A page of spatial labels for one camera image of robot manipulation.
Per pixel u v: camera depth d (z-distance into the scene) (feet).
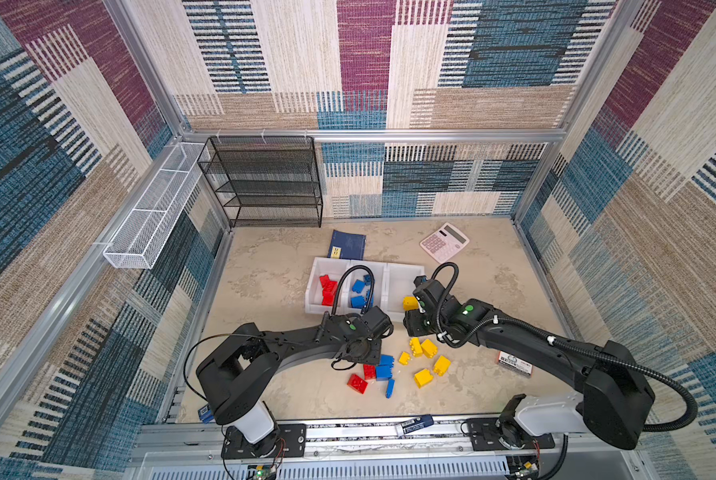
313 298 3.23
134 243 3.00
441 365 2.74
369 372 2.71
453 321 2.01
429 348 2.79
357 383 2.66
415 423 2.44
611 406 1.32
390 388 2.61
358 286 3.26
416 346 2.85
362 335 2.21
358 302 3.18
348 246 3.67
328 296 3.01
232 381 1.45
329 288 3.10
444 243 3.64
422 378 2.67
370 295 3.26
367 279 3.27
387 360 2.82
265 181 3.64
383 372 2.72
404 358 2.79
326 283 3.36
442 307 2.06
